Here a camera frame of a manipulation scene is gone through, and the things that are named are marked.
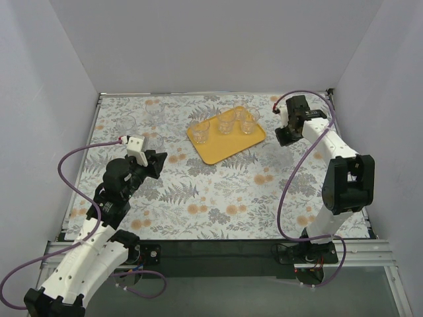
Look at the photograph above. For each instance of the small clear glass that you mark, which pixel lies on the small clear glass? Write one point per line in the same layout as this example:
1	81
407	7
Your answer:
240	107
280	157

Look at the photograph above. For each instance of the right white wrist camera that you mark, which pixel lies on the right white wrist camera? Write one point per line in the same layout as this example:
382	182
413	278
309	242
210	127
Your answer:
282	111

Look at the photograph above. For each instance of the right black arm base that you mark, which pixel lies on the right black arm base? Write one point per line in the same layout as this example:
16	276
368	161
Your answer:
314	256

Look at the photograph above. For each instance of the clear glass left edge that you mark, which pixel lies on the clear glass left edge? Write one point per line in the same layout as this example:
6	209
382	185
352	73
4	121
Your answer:
126	125

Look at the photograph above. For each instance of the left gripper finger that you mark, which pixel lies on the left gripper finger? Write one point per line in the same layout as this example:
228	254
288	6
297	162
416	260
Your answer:
153	170
155	158

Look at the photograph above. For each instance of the floral patterned table mat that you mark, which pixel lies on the floral patterned table mat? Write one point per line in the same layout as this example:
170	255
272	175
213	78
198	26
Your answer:
240	197

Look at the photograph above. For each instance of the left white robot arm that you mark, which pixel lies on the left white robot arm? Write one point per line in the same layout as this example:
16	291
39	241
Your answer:
101	245

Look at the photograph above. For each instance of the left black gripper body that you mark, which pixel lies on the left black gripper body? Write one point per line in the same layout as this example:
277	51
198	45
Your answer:
151	162

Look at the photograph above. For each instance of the aluminium frame rail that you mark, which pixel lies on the aluminium frame rail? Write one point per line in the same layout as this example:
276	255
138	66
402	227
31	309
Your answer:
359	253

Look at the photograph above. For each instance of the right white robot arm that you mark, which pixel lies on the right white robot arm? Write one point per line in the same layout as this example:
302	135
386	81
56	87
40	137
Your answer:
347	188

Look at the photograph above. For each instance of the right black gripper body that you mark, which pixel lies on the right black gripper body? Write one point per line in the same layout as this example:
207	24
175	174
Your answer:
287	135

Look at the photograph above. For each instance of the yellow plastic tray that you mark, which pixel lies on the yellow plastic tray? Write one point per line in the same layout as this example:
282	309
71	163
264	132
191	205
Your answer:
222	146

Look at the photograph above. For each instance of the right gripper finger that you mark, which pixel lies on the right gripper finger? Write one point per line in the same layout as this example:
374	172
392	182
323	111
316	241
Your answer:
284	142
283	134

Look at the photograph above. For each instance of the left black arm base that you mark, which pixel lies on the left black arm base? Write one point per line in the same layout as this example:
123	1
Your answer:
140	256

